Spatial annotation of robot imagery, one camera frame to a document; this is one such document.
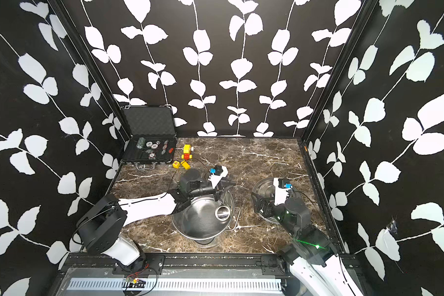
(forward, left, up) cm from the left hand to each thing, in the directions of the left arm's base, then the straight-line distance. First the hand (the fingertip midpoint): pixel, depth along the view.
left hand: (236, 182), depth 75 cm
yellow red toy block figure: (+32, +26, -18) cm, 45 cm away
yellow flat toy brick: (+26, +27, -22) cm, 44 cm away
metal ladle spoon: (-5, +6, -18) cm, 20 cm away
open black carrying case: (+45, +49, -18) cm, 69 cm away
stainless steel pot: (-8, +18, -22) cm, 30 cm away
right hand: (-5, -9, +3) cm, 11 cm away
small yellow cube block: (+25, +32, -19) cm, 45 cm away
